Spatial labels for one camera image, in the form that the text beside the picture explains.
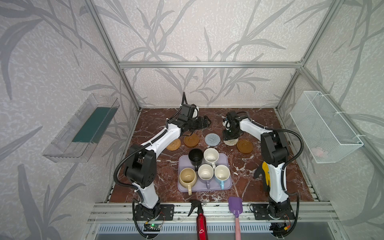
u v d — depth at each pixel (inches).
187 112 27.1
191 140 40.0
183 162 35.8
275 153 22.4
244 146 39.0
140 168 18.3
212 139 40.1
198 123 31.0
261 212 28.8
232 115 33.4
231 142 39.2
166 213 29.0
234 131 34.1
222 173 33.1
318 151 28.3
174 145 39.0
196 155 34.6
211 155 35.4
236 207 29.2
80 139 24.8
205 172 33.8
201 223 26.9
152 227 28.2
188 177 33.2
